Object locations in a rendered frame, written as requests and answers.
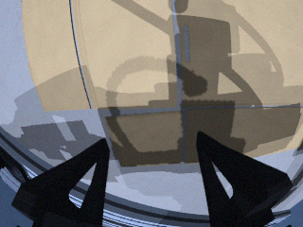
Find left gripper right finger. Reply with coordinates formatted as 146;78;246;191
196;131;294;227

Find flat tan cardboard box blank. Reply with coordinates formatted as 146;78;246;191
21;0;303;166

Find grey slotted aluminium rail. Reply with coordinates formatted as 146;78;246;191
0;127;292;227

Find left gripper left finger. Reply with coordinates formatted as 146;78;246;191
16;138;110;226

